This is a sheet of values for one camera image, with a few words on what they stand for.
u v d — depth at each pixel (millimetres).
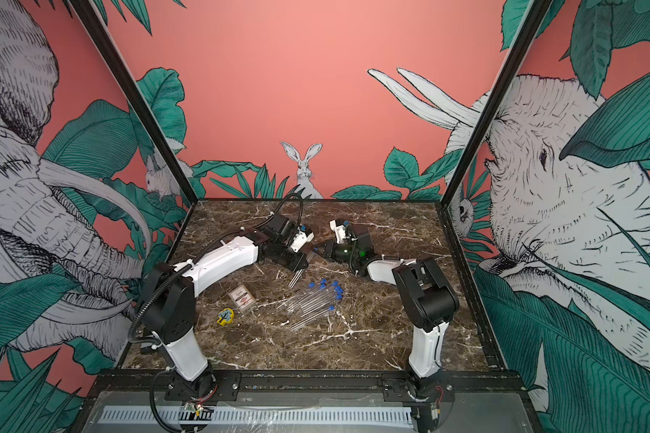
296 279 925
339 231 875
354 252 757
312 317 863
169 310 465
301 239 819
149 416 699
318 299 909
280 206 1200
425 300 507
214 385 728
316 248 885
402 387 736
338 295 918
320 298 918
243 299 898
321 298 913
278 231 714
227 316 859
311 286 933
